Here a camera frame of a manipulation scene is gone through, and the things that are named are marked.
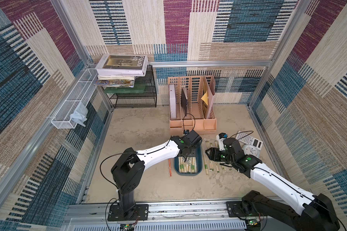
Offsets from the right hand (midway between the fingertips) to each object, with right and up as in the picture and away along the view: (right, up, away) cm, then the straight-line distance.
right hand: (209, 150), depth 83 cm
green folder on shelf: (-45, +37, +12) cm, 59 cm away
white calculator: (+30, +4, +16) cm, 34 cm away
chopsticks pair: (-3, -4, -2) cm, 5 cm away
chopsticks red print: (-22, -12, +5) cm, 26 cm away
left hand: (-9, -2, +4) cm, 10 cm away
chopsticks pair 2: (+3, -11, +6) cm, 13 cm away
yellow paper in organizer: (-1, +31, +7) cm, 32 cm away
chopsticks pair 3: (+2, +4, -7) cm, 8 cm away
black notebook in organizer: (-13, +30, +22) cm, 39 cm away
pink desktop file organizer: (-8, +30, +23) cm, 38 cm away
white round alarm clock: (+27, -1, +10) cm, 29 cm away
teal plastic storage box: (-5, -7, +6) cm, 10 cm away
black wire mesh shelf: (-41, +34, +37) cm, 65 cm away
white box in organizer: (-21, +30, +16) cm, 40 cm away
